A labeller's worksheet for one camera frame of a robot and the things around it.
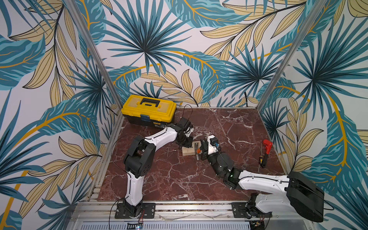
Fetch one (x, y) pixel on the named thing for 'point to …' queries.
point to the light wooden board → (190, 151)
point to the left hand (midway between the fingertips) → (189, 149)
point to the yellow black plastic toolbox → (148, 111)
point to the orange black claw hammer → (197, 151)
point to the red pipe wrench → (268, 148)
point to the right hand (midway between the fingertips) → (203, 140)
